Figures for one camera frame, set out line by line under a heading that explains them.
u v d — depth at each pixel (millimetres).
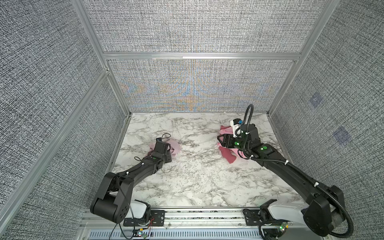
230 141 693
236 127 702
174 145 987
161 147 704
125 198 376
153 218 730
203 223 732
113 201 422
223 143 717
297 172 468
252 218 731
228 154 938
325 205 391
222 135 733
